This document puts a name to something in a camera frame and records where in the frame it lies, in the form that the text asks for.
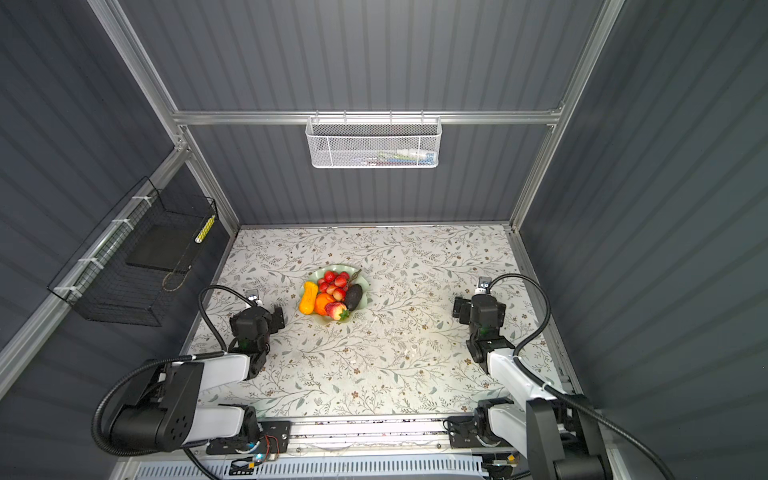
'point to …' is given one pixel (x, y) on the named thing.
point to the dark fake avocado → (354, 294)
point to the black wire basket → (125, 274)
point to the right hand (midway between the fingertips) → (482, 300)
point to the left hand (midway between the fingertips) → (257, 311)
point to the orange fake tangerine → (321, 300)
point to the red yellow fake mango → (337, 311)
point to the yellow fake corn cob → (308, 300)
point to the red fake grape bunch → (335, 284)
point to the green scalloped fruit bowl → (356, 277)
